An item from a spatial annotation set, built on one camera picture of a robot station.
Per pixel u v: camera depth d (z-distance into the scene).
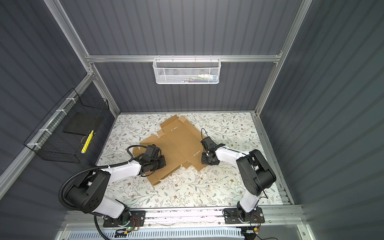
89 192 0.44
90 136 0.71
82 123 0.75
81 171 0.45
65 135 0.72
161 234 0.77
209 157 0.70
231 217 0.74
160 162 0.83
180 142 1.05
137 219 0.72
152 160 0.72
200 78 0.92
